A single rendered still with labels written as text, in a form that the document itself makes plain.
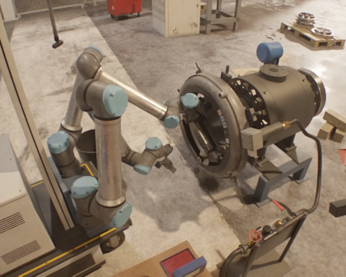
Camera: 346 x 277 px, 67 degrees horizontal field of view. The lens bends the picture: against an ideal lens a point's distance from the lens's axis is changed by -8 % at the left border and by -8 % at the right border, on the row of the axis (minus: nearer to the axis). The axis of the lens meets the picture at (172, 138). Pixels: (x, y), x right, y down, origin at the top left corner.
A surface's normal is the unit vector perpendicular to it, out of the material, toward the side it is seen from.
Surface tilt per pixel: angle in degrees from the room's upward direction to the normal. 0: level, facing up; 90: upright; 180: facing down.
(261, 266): 0
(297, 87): 37
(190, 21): 90
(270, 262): 0
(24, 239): 90
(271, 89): 25
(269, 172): 0
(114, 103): 83
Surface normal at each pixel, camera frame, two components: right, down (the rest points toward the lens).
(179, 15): 0.39, 0.58
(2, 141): 0.00, -0.78
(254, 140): 0.45, 0.20
